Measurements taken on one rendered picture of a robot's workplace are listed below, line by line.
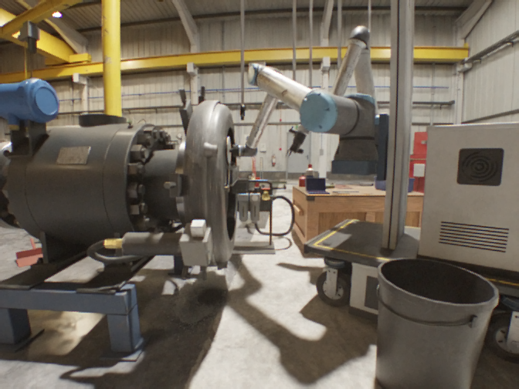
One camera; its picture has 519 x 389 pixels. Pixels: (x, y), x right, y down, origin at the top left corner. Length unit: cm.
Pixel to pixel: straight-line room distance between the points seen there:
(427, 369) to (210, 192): 80
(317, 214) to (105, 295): 142
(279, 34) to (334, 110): 1235
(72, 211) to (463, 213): 146
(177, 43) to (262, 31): 418
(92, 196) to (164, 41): 1365
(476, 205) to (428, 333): 50
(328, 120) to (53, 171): 106
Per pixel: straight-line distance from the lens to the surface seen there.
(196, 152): 85
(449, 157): 108
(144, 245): 86
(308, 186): 205
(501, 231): 112
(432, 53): 1372
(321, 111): 96
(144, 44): 1504
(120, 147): 108
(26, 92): 125
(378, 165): 121
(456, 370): 90
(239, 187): 129
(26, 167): 129
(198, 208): 84
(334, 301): 133
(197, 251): 80
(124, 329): 109
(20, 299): 128
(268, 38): 1321
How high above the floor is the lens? 70
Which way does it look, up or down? 7 degrees down
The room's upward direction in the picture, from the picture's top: straight up
